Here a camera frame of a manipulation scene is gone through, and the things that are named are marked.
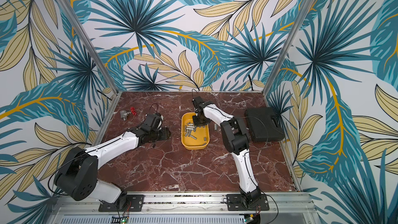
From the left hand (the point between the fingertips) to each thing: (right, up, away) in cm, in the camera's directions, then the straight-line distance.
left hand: (167, 135), depth 89 cm
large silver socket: (+29, +3, +11) cm, 31 cm away
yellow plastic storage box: (+20, -1, +9) cm, 22 cm away
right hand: (+18, +6, +13) cm, 23 cm away
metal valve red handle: (-32, +12, +15) cm, 37 cm away
